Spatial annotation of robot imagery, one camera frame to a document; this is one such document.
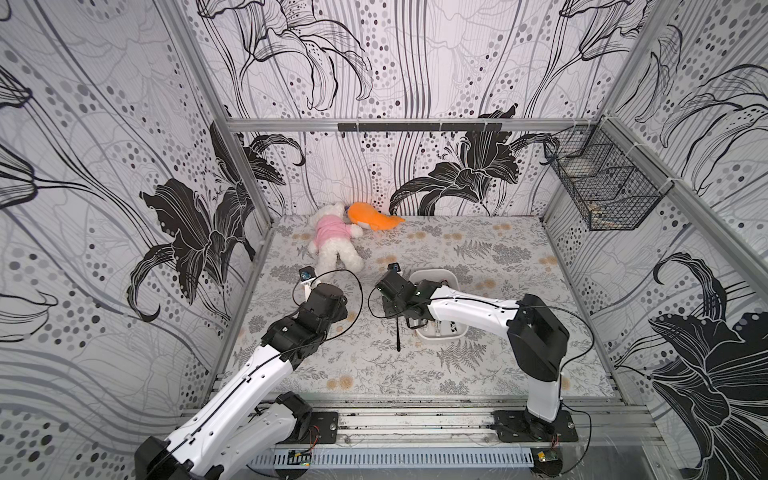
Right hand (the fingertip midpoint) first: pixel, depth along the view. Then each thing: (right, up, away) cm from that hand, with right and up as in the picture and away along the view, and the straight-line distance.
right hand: (393, 300), depth 90 cm
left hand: (-15, +1, -12) cm, 19 cm away
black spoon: (+1, -11, -2) cm, 12 cm away
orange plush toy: (-11, +29, +24) cm, 39 cm away
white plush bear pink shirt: (-21, +21, +13) cm, 33 cm away
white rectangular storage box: (+14, -8, -2) cm, 16 cm away
